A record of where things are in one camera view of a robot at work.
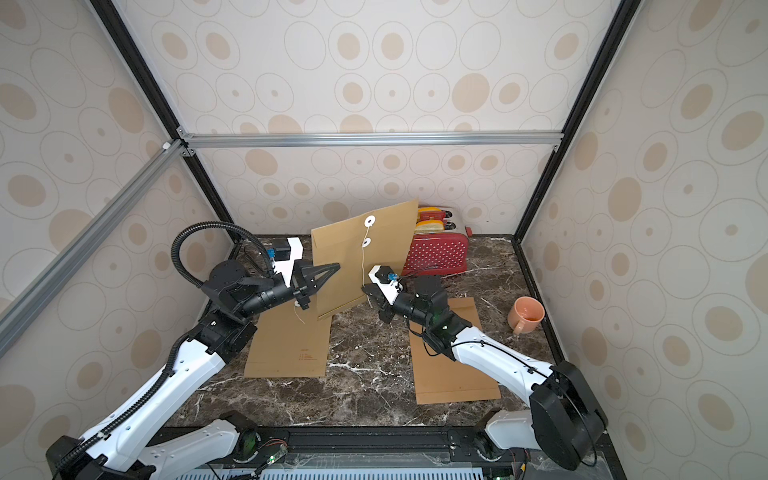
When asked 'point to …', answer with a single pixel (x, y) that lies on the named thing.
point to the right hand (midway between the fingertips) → (362, 294)
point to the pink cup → (525, 315)
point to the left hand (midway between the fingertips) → (341, 268)
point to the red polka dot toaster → (440, 252)
